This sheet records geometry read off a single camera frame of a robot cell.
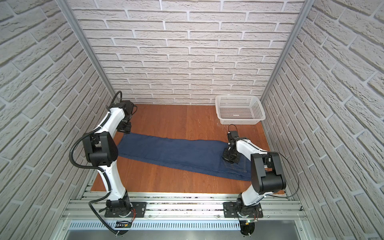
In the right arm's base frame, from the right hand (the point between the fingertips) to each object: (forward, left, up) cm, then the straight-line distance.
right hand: (226, 159), depth 91 cm
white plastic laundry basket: (+36, -17, +6) cm, 40 cm away
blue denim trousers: (+5, +16, -2) cm, 17 cm away
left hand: (+19, +66, +13) cm, 70 cm away
